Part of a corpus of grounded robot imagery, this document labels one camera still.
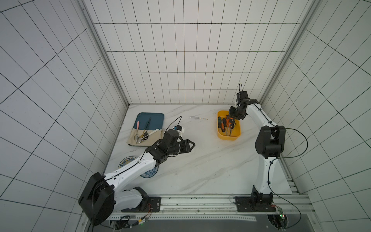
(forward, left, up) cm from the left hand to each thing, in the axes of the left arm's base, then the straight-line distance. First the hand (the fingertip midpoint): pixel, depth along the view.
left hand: (190, 147), depth 79 cm
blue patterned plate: (-10, +23, -14) cm, 29 cm away
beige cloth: (+13, +26, -12) cm, 31 cm away
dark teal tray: (+30, +26, -15) cm, 43 cm away
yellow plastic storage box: (+18, -33, -13) cm, 40 cm away
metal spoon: (+12, +35, -14) cm, 39 cm away
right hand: (+28, -25, -4) cm, 38 cm away
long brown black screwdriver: (+25, -31, -12) cm, 42 cm away
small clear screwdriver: (+32, -12, -14) cm, 37 cm away
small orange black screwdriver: (+27, -28, -11) cm, 40 cm away
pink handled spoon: (+14, +37, -13) cm, 42 cm away
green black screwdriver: (+28, -22, -13) cm, 38 cm away
